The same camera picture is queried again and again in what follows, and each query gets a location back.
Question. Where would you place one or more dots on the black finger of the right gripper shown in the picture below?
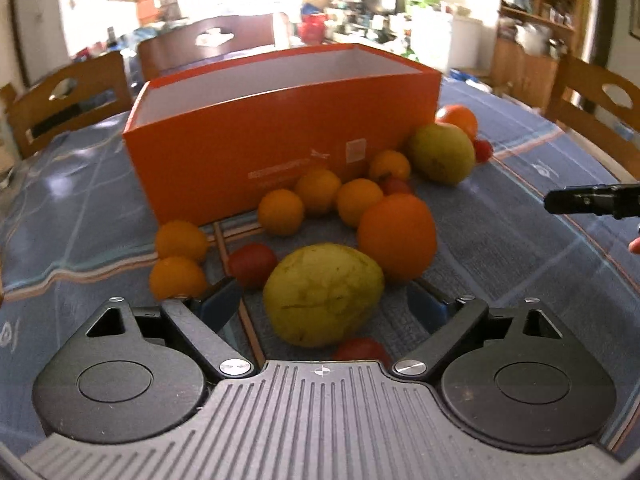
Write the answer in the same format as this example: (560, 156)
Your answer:
(619, 201)

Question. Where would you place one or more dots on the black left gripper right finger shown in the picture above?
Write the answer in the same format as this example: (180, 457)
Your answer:
(447, 320)

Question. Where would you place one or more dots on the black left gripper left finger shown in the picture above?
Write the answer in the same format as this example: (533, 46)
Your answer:
(197, 322)

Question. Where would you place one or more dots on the large orange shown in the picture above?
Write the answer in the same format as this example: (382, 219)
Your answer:
(399, 234)

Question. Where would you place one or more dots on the wooden chair right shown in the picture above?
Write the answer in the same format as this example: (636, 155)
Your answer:
(602, 108)

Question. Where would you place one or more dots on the wooden chair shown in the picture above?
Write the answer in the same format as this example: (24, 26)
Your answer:
(76, 96)
(204, 40)
(602, 108)

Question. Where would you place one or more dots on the small tangerine front left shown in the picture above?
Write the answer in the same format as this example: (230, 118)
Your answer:
(177, 277)

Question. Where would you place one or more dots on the red tomato left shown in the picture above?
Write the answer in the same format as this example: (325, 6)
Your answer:
(252, 264)

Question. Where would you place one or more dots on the small tangerine upper left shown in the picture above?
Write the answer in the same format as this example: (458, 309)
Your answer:
(181, 239)

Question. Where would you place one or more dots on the red tomato near gripper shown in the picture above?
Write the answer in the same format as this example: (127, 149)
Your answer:
(360, 349)

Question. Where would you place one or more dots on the yellow-green guava near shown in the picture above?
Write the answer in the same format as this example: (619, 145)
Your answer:
(321, 294)

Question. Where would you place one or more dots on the yellow-green guava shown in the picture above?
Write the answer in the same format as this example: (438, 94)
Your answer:
(442, 152)
(321, 294)

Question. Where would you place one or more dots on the small tangerine by box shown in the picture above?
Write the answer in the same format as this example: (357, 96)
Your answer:
(281, 213)

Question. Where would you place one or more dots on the small red tomato far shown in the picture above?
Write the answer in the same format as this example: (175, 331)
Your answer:
(483, 151)

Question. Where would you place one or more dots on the small red tomato behind tangerines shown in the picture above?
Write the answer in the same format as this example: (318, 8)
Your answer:
(392, 185)

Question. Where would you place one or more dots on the blue patterned tablecloth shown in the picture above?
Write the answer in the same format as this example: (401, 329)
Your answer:
(76, 230)

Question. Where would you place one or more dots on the small tangerine centre right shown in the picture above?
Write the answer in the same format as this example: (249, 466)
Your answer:
(354, 198)

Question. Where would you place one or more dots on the yellow-green guava far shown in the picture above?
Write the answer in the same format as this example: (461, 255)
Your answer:
(442, 152)

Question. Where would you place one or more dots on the small tangerine back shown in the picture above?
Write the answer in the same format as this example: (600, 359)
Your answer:
(389, 163)

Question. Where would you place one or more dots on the small tangerine middle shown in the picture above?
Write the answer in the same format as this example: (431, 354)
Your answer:
(317, 189)

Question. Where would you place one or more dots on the orange cardboard box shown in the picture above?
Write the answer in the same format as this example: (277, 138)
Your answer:
(209, 142)

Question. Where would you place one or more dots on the orange behind far guava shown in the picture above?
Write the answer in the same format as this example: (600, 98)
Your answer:
(460, 116)

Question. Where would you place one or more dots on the wooden shelf cabinet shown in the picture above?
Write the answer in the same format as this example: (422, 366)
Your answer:
(531, 36)

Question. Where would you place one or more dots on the white cabinet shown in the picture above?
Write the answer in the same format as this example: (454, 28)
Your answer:
(444, 41)

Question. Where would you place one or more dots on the wooden chair left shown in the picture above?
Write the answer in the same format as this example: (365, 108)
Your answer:
(76, 96)

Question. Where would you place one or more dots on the wooden chair centre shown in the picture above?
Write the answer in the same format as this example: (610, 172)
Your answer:
(204, 40)

